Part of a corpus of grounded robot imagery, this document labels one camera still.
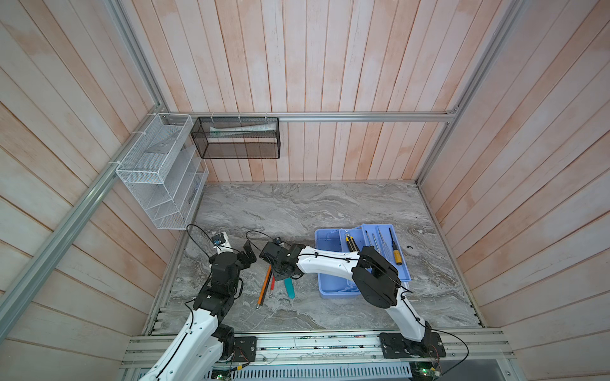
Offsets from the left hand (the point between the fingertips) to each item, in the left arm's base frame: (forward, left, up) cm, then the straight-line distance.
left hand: (238, 249), depth 82 cm
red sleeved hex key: (-8, -11, -14) cm, 20 cm away
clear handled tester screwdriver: (+4, -52, -2) cm, 52 cm away
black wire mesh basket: (+49, +6, +12) cm, 51 cm away
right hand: (-2, -14, -14) cm, 20 cm away
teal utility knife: (-9, -18, -13) cm, 24 cm away
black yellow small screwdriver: (+6, -47, -3) cm, 48 cm away
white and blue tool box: (+6, -54, -3) cm, 54 cm away
